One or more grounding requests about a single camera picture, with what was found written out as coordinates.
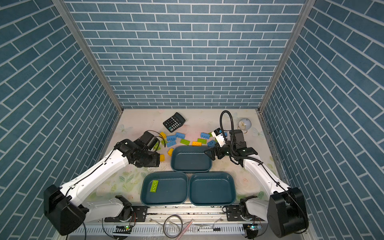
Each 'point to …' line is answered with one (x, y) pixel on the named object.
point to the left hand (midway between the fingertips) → (156, 163)
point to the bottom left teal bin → (172, 188)
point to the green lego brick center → (184, 141)
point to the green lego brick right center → (203, 141)
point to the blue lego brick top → (180, 135)
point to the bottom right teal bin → (212, 188)
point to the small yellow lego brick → (170, 152)
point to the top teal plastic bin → (190, 159)
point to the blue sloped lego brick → (212, 143)
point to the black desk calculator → (176, 121)
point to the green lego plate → (154, 186)
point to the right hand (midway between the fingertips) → (210, 146)
